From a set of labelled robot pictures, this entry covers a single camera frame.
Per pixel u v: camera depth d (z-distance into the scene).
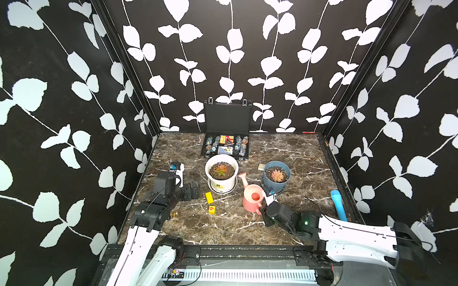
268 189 0.69
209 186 0.95
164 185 0.51
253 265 0.72
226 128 1.14
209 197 0.91
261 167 1.00
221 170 0.90
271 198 0.67
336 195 0.89
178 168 0.62
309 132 1.23
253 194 0.81
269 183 0.86
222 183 0.88
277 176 0.88
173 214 0.84
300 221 0.57
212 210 0.85
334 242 0.62
